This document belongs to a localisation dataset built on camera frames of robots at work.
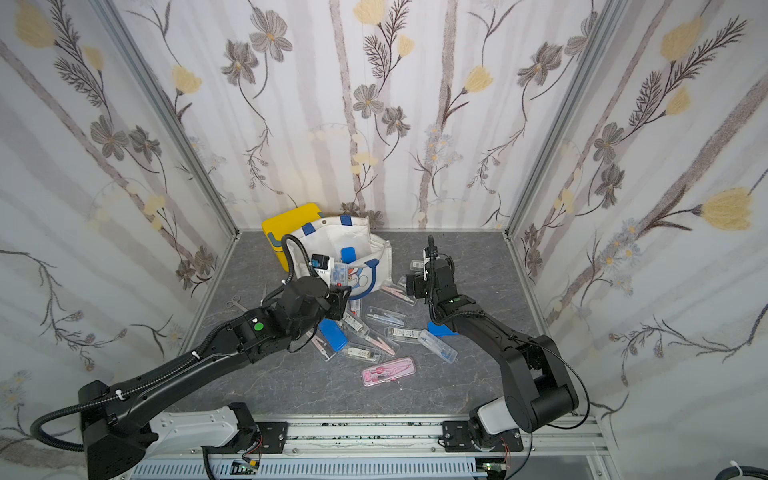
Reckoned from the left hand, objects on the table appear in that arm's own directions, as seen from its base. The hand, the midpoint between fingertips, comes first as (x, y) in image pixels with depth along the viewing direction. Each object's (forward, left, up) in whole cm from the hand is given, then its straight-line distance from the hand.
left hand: (348, 290), depth 72 cm
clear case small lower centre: (-7, -2, -24) cm, 25 cm away
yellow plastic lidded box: (+34, +28, -11) cm, 45 cm away
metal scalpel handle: (+16, +33, -26) cm, 44 cm away
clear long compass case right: (-5, -24, -24) cm, 35 cm away
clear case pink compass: (-3, +11, -25) cm, 28 cm away
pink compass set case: (-12, -9, -24) cm, 29 cm away
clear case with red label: (+2, +2, +4) cm, 5 cm away
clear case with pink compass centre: (-3, -8, -26) cm, 27 cm away
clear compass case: (+26, -21, -25) cm, 42 cm away
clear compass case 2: (+6, -9, -25) cm, 27 cm away
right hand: (+13, -22, -9) cm, 27 cm away
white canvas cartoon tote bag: (+29, +3, -13) cm, 32 cm away
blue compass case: (+26, +4, -17) cm, 31 cm away
